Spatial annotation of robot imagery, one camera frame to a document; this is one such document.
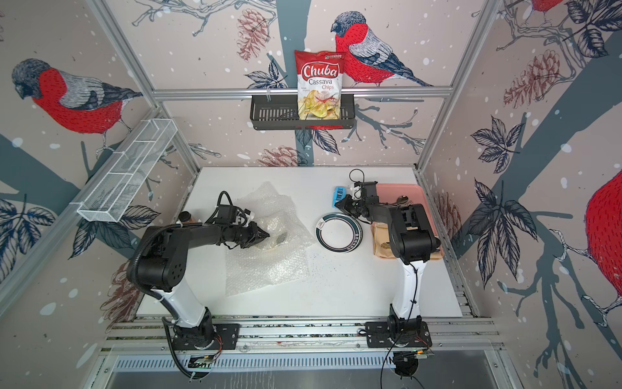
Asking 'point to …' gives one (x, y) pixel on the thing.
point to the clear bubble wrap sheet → (278, 259)
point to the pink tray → (389, 193)
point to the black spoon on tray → (402, 199)
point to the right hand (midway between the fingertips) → (334, 203)
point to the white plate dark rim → (338, 232)
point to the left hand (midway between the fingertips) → (271, 231)
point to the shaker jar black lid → (184, 215)
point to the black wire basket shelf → (283, 113)
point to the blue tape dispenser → (339, 193)
